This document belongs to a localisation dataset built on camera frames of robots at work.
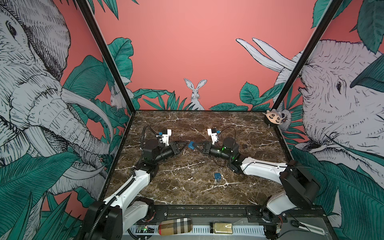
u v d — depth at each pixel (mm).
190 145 747
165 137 724
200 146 740
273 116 1072
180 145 737
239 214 750
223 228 674
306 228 715
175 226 675
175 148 685
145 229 701
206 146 687
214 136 747
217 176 862
